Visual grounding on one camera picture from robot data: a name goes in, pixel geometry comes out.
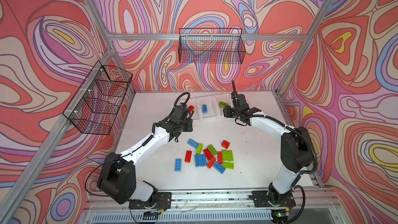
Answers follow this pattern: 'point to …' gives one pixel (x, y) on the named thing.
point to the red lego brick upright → (219, 157)
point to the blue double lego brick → (200, 160)
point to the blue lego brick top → (204, 109)
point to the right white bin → (219, 109)
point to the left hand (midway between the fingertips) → (192, 122)
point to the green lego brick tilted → (212, 150)
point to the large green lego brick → (227, 155)
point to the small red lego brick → (225, 144)
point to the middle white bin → (213, 109)
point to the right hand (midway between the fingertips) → (229, 112)
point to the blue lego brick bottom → (218, 167)
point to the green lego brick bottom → (228, 165)
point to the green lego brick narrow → (199, 148)
